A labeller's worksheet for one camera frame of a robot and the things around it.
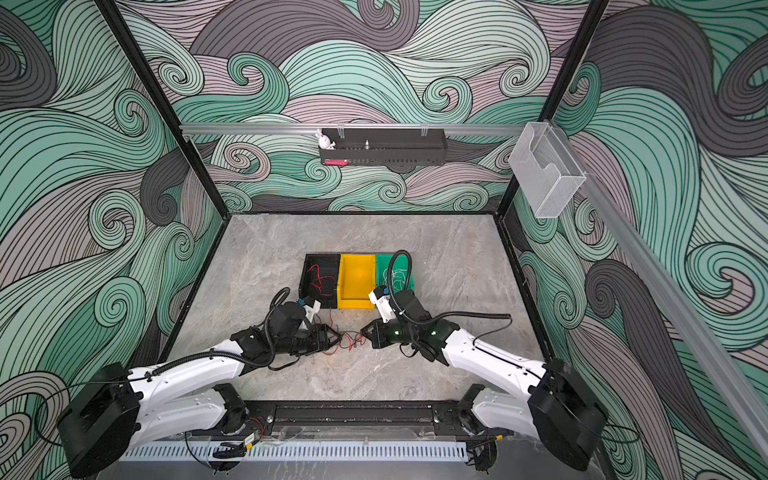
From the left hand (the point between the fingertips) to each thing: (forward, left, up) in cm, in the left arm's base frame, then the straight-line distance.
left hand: (339, 338), depth 80 cm
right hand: (0, -6, +4) cm, 7 cm away
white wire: (+22, -17, -3) cm, 27 cm away
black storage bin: (+23, +5, +1) cm, 24 cm away
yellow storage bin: (+24, -3, -9) cm, 26 cm away
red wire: (+22, +10, -7) cm, 25 cm away
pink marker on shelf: (+45, +3, +25) cm, 52 cm away
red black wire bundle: (0, -3, -1) cm, 3 cm away
